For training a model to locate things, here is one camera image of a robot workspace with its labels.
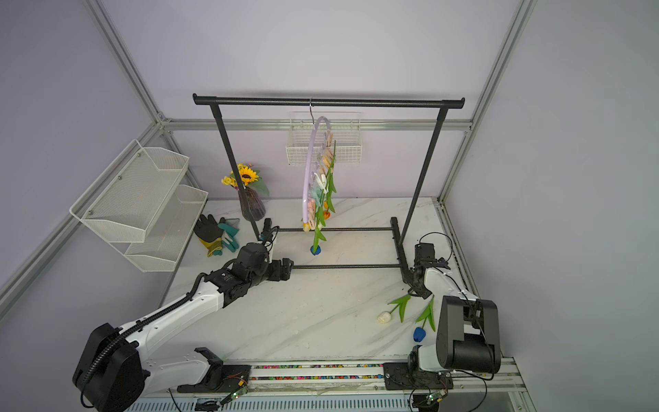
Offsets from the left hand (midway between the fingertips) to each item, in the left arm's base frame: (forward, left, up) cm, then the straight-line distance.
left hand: (281, 265), depth 85 cm
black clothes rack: (+16, -44, -1) cm, 46 cm away
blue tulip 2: (-19, -46, -11) cm, 51 cm away
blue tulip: (+5, -12, +2) cm, 13 cm away
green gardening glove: (+21, +26, -10) cm, 35 cm away
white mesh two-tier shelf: (+13, +44, +17) cm, 49 cm away
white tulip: (-14, -35, -10) cm, 39 cm away
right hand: (-2, -48, -11) cm, 49 cm away
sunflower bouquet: (+30, +14, +13) cm, 35 cm away
